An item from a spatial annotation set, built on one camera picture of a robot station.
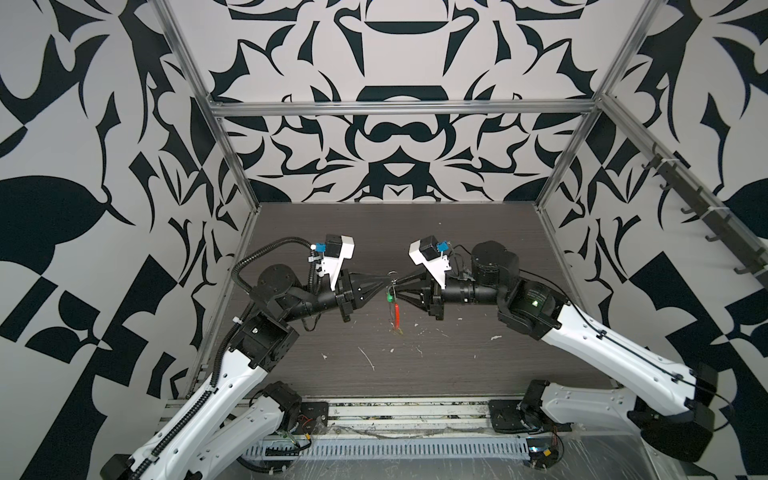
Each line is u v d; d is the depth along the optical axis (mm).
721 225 547
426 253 494
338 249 493
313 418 731
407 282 566
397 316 583
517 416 741
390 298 590
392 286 575
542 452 709
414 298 564
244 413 584
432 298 503
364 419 758
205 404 425
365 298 546
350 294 496
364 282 550
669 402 393
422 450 713
